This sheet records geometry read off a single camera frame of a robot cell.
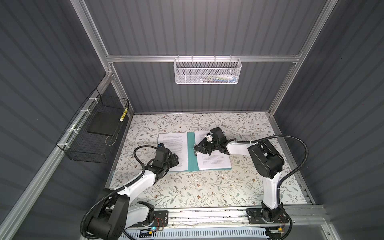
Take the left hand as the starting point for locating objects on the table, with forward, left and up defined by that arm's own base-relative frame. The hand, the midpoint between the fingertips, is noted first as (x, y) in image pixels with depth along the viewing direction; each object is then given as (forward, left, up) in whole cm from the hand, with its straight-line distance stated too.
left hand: (175, 158), depth 89 cm
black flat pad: (+9, +34, +23) cm, 42 cm away
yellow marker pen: (+14, +27, +22) cm, 38 cm away
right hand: (+5, -12, 0) cm, 14 cm away
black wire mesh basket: (-3, +41, +23) cm, 47 cm away
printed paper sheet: (+14, 0, -5) cm, 15 cm away
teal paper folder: (-1, -10, -6) cm, 12 cm away
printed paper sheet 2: (0, -26, -5) cm, 26 cm away
